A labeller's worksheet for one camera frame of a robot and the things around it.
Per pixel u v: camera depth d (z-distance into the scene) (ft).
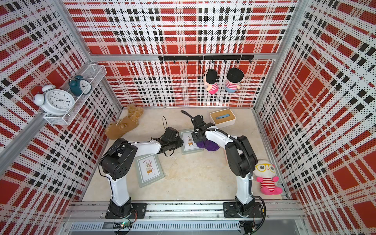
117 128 3.19
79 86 2.36
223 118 3.58
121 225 2.29
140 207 2.46
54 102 2.03
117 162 1.67
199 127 2.38
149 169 2.90
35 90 1.95
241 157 1.68
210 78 3.20
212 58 2.90
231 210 2.40
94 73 2.96
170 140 2.58
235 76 3.04
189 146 3.22
